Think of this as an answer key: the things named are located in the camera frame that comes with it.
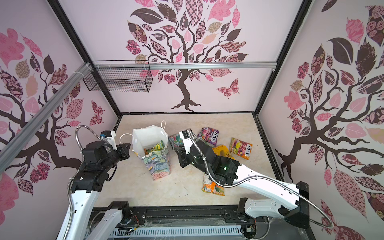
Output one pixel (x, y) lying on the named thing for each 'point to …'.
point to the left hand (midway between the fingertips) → (131, 146)
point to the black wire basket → (120, 76)
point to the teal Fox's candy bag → (175, 140)
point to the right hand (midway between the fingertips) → (176, 146)
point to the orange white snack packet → (211, 186)
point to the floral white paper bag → (151, 144)
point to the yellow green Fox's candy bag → (158, 147)
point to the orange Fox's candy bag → (241, 148)
